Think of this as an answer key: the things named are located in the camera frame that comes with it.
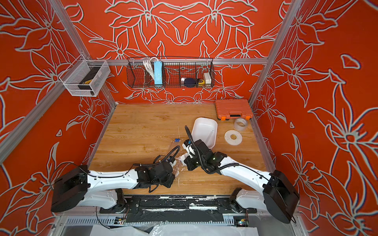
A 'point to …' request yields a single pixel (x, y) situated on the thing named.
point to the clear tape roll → (240, 124)
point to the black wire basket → (170, 72)
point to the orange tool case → (233, 108)
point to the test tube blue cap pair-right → (177, 140)
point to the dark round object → (190, 82)
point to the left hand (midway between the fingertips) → (174, 178)
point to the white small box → (207, 78)
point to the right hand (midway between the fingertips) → (183, 155)
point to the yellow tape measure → (202, 83)
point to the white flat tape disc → (233, 137)
